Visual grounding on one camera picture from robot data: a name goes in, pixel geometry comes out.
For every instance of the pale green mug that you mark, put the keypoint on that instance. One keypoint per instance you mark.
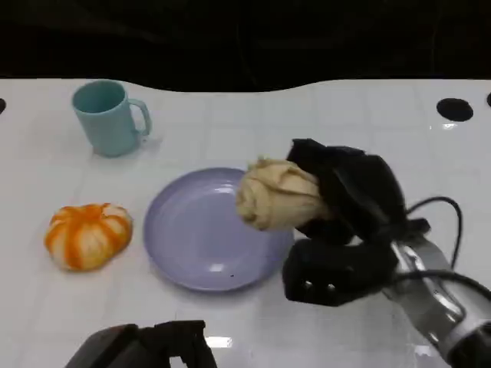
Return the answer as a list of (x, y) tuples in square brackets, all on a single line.
[(107, 122)]

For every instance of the beige towel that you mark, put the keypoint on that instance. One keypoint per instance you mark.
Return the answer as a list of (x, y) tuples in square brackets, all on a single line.
[(280, 195)]

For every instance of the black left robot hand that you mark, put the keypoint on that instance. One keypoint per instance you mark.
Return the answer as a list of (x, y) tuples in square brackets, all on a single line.
[(115, 349)]

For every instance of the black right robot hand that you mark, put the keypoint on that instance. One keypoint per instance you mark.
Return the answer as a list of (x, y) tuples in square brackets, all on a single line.
[(360, 191)]

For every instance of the lilac plate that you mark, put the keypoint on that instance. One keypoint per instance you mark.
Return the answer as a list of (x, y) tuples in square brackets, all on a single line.
[(203, 237)]

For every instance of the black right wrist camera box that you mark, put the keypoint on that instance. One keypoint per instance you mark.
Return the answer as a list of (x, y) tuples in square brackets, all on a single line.
[(337, 272)]

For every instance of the orange and white bread roll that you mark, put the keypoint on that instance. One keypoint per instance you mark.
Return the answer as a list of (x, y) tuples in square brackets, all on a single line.
[(88, 237)]

